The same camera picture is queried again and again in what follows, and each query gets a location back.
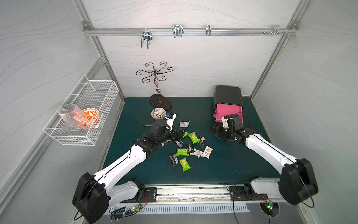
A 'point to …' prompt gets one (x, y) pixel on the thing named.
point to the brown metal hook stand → (157, 99)
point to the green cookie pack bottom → (184, 164)
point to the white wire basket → (99, 94)
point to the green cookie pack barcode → (182, 152)
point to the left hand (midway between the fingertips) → (180, 128)
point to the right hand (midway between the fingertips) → (211, 130)
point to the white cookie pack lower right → (207, 152)
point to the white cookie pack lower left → (196, 152)
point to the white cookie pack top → (184, 124)
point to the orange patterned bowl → (92, 116)
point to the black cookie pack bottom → (174, 160)
